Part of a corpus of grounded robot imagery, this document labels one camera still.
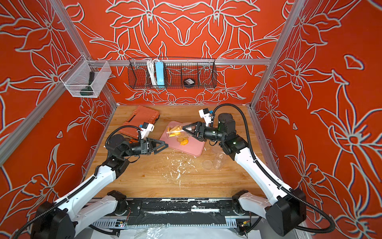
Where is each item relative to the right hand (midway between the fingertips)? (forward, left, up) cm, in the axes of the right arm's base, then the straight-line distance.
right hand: (185, 129), depth 64 cm
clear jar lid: (-2, -12, -33) cm, 35 cm away
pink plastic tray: (+10, -5, -33) cm, 35 cm away
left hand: (-7, +9, -4) cm, 12 cm away
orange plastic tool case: (+33, +36, -28) cm, 56 cm away
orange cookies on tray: (+14, +3, -32) cm, 35 cm away
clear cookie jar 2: (-3, -19, -24) cm, 30 cm away
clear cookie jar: (0, +5, 0) cm, 5 cm away
